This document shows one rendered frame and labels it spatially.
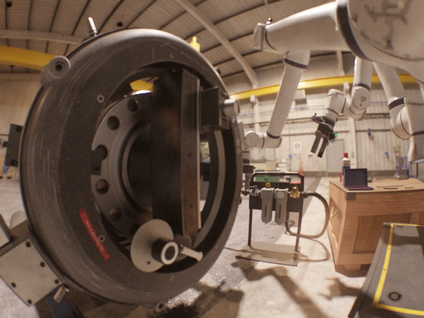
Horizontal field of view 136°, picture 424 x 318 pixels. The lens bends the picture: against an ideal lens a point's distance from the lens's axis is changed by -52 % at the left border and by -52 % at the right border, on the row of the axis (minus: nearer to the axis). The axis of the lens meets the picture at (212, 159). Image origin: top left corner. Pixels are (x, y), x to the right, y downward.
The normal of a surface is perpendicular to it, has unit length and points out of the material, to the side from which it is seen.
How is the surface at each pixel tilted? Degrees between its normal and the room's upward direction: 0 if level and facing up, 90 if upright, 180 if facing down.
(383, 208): 90
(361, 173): 78
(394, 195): 90
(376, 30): 99
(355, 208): 90
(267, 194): 90
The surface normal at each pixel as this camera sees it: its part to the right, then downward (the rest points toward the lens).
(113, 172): 0.86, -0.01
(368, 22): -0.99, 0.11
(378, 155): -0.60, -0.04
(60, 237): 0.60, 0.08
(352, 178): -0.49, -0.26
